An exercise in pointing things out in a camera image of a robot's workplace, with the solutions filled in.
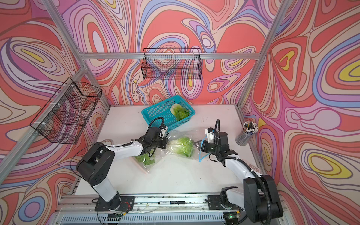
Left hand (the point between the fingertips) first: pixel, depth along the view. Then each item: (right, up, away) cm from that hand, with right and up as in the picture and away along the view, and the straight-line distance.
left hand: (170, 141), depth 92 cm
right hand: (+17, -3, -7) cm, 19 cm away
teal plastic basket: (-8, +22, +21) cm, 32 cm away
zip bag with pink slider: (-7, -7, -6) cm, 12 cm away
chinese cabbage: (+9, -2, -7) cm, 11 cm away
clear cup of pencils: (+49, +9, -10) cm, 50 cm away
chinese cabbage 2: (+6, +20, +10) cm, 23 cm away
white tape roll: (-45, -1, +5) cm, 45 cm away
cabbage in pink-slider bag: (-14, -9, -10) cm, 19 cm away
